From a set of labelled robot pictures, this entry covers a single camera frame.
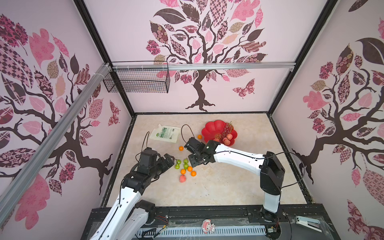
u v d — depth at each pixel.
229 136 1.01
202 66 0.95
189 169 0.89
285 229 0.71
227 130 1.03
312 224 0.70
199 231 0.70
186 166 0.90
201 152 0.60
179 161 0.91
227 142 0.97
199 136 1.03
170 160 0.70
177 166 0.90
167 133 1.07
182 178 0.84
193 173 0.87
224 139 1.00
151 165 0.58
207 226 0.68
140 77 0.95
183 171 0.88
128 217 0.47
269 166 0.52
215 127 1.10
